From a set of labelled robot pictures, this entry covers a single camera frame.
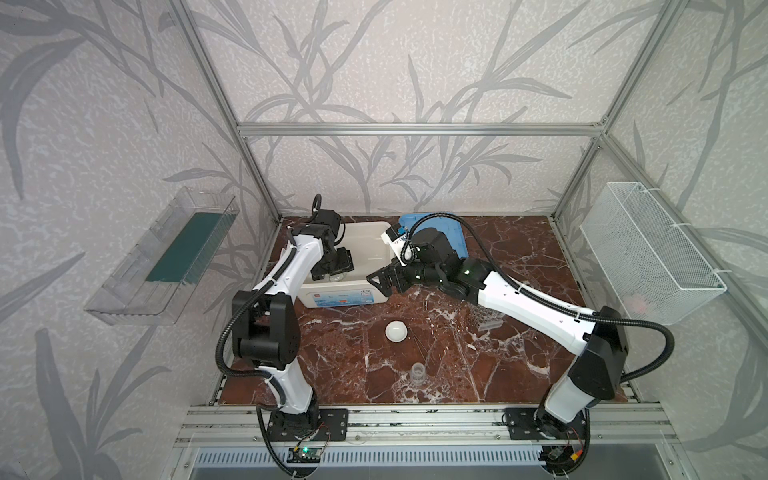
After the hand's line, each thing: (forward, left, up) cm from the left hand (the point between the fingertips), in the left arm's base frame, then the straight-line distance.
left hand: (343, 260), depth 90 cm
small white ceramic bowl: (-17, -16, -13) cm, 27 cm away
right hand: (-9, -13, +13) cm, 21 cm away
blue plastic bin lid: (+26, -36, -14) cm, 47 cm away
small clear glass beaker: (-31, -22, -6) cm, 38 cm away
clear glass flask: (-6, +2, -1) cm, 6 cm away
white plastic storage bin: (-1, -9, +5) cm, 10 cm away
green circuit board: (-48, +5, -14) cm, 50 cm away
